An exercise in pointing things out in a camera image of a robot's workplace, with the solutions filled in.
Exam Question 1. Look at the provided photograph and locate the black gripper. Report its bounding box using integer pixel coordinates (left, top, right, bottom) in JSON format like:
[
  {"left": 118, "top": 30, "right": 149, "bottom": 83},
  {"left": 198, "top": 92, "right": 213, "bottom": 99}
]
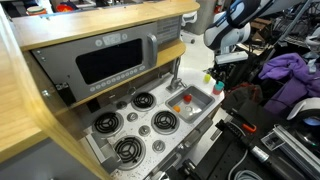
[{"left": 216, "top": 63, "right": 238, "bottom": 83}]

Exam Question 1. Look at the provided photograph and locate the orange plastic cup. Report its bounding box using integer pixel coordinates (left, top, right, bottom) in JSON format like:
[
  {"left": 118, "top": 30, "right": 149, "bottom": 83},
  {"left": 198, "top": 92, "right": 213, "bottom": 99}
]
[{"left": 212, "top": 85, "right": 224, "bottom": 96}]

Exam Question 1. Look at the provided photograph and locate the silver sink basin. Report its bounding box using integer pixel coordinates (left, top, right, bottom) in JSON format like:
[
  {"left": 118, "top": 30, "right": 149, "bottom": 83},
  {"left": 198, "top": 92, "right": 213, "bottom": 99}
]
[{"left": 165, "top": 84, "right": 216, "bottom": 125}]

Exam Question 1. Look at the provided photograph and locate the red toy ball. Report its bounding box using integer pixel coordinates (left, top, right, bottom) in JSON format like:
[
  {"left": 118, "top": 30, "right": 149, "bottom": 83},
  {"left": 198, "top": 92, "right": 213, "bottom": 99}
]
[{"left": 182, "top": 93, "right": 193, "bottom": 104}]

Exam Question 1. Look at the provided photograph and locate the grey toy faucet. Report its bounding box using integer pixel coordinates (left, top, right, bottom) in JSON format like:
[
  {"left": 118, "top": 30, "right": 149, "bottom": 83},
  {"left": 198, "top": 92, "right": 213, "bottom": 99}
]
[{"left": 165, "top": 56, "right": 188, "bottom": 94}]

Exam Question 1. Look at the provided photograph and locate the black orange bar clamp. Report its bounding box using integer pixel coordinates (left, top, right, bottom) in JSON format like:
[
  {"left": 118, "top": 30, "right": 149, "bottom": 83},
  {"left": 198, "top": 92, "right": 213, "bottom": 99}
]
[{"left": 226, "top": 108, "right": 258, "bottom": 134}]

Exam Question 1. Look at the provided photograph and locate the purple cloth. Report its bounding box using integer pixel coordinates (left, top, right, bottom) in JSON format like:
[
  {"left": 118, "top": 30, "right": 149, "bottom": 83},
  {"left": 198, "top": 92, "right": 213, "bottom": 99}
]
[{"left": 258, "top": 52, "right": 320, "bottom": 116}]

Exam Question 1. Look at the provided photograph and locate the black coil stove burner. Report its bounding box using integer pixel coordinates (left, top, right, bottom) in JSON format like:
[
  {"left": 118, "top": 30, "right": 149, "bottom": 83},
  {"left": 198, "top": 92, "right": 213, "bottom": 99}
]
[
  {"left": 91, "top": 111, "right": 124, "bottom": 138},
  {"left": 151, "top": 110, "right": 181, "bottom": 135},
  {"left": 113, "top": 135, "right": 147, "bottom": 171},
  {"left": 131, "top": 92, "right": 157, "bottom": 112}
]

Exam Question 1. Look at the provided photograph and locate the printed paper label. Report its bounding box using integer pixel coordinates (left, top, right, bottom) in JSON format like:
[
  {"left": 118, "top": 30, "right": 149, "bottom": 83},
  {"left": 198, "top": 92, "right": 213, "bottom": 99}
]
[{"left": 260, "top": 131, "right": 284, "bottom": 151}]

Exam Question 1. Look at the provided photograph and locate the black perforated breadboard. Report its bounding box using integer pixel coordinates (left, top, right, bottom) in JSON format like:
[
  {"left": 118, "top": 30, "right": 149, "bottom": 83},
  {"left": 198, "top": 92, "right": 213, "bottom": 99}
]
[{"left": 193, "top": 119, "right": 301, "bottom": 180}]

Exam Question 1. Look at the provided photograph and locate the silver black cylinder tool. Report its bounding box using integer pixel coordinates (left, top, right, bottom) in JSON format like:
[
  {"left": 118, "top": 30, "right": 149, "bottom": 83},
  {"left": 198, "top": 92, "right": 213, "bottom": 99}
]
[{"left": 249, "top": 144, "right": 271, "bottom": 164}]

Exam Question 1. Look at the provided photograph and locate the white rounded shell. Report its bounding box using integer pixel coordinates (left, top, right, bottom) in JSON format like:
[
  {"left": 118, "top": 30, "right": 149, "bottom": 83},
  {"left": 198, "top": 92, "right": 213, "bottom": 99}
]
[{"left": 286, "top": 97, "right": 320, "bottom": 121}]

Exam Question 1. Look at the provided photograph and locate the grey metal stand pole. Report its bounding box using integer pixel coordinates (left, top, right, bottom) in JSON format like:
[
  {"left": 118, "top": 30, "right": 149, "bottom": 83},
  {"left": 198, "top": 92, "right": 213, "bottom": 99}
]
[{"left": 266, "top": 0, "right": 316, "bottom": 61}]

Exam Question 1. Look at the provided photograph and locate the grey round stove knob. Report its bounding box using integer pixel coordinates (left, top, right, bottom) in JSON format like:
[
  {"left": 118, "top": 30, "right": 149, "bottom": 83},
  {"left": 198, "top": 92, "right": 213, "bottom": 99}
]
[
  {"left": 138, "top": 125, "right": 152, "bottom": 137},
  {"left": 116, "top": 100, "right": 128, "bottom": 110},
  {"left": 152, "top": 139, "right": 167, "bottom": 154},
  {"left": 126, "top": 112, "right": 139, "bottom": 122}
]

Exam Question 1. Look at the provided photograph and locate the grey toy microwave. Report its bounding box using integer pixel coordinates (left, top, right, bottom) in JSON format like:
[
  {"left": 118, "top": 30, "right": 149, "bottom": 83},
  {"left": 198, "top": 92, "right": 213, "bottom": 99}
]
[{"left": 31, "top": 22, "right": 159, "bottom": 103}]

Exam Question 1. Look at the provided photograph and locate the wooden toy kitchen unit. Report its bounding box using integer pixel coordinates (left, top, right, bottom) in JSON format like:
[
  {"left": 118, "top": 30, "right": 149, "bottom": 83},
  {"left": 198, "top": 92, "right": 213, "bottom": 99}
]
[{"left": 0, "top": 0, "right": 226, "bottom": 180}]

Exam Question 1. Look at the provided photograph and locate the red object on shelf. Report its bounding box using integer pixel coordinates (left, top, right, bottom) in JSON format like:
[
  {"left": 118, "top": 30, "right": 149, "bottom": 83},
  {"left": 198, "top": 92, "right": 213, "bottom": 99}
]
[{"left": 55, "top": 2, "right": 79, "bottom": 13}]

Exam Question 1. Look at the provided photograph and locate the white orange banded container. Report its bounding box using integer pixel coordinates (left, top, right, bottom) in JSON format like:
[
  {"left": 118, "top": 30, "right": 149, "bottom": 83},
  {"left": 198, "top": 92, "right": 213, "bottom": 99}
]
[{"left": 26, "top": 5, "right": 48, "bottom": 17}]

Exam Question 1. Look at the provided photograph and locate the light grey wrist camera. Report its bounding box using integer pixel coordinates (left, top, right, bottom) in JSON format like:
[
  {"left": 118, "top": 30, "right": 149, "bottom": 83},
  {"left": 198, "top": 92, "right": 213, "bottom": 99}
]
[{"left": 214, "top": 50, "right": 249, "bottom": 65}]

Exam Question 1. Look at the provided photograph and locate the grey coiled cable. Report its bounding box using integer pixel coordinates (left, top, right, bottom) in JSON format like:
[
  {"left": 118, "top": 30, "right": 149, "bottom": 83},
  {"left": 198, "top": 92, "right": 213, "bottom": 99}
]
[{"left": 228, "top": 149, "right": 264, "bottom": 180}]

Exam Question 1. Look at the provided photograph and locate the aluminium extrusion rail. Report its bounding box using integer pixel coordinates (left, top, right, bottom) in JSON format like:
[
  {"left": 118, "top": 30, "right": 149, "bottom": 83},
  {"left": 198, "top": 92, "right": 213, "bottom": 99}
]
[{"left": 273, "top": 124, "right": 320, "bottom": 174}]

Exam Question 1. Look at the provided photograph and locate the grey wall bracket plate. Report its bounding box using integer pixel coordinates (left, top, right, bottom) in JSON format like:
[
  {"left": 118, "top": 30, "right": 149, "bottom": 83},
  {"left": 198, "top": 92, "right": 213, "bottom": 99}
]
[{"left": 88, "top": 133, "right": 123, "bottom": 174}]

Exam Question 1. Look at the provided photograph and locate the black clamp bracket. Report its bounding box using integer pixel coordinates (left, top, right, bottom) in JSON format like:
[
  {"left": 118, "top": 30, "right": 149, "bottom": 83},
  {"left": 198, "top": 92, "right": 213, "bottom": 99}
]
[{"left": 54, "top": 82, "right": 78, "bottom": 107}]

